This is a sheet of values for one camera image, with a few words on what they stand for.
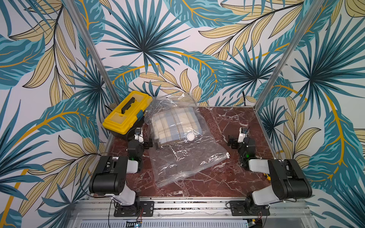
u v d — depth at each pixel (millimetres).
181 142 970
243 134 806
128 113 925
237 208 733
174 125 950
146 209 733
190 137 950
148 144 842
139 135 769
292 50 840
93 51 838
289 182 457
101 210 748
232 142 856
